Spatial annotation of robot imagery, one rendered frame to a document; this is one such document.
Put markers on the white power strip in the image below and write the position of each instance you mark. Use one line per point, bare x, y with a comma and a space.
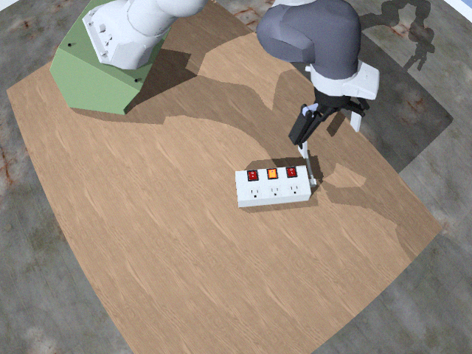
274, 185

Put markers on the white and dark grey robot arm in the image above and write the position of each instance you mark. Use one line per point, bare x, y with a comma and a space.
324, 33

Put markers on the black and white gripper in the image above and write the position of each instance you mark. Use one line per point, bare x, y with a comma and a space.
310, 117

